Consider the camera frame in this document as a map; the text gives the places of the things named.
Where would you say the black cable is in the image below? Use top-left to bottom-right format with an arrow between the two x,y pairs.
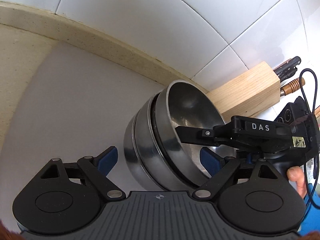
298,68 -> 318,230

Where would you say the blue sleeve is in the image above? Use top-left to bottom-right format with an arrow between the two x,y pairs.
297,179 -> 319,236

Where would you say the wooden handled sharpening steel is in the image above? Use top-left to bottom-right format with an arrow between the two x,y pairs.
280,78 -> 305,96

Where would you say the medium steel bowl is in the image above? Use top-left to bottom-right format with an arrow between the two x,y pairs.
135,94 -> 198,192

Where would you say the wooden knife block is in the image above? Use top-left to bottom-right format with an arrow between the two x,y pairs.
207,62 -> 280,122

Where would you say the small steel bowl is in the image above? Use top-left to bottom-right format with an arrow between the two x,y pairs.
151,80 -> 235,188

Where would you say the grey counter mat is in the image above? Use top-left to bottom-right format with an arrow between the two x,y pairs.
1,43 -> 163,231

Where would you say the black riveted knife handle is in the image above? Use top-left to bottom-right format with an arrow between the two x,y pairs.
273,56 -> 301,76

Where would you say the large steel bowl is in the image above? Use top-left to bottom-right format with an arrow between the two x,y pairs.
123,112 -> 169,191

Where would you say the right hand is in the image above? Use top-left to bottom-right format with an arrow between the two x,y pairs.
286,166 -> 307,198

